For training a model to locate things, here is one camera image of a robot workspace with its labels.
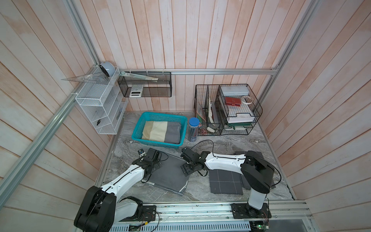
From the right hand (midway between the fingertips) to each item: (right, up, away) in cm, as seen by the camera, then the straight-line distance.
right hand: (188, 166), depth 90 cm
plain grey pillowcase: (-11, -4, -5) cm, 13 cm away
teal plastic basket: (-29, +33, +17) cm, 47 cm away
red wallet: (+32, +43, +6) cm, 54 cm away
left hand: (-22, 0, -2) cm, 22 cm away
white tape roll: (+43, +44, +11) cm, 62 cm away
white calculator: (-35, +50, +7) cm, 61 cm away
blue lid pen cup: (+4, +25, -2) cm, 25 cm away
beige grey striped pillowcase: (-15, +21, +14) cm, 29 cm away
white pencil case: (+35, +52, +14) cm, 64 cm away
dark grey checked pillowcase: (+21, -7, -7) cm, 23 cm away
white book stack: (+36, +31, +3) cm, 48 cm away
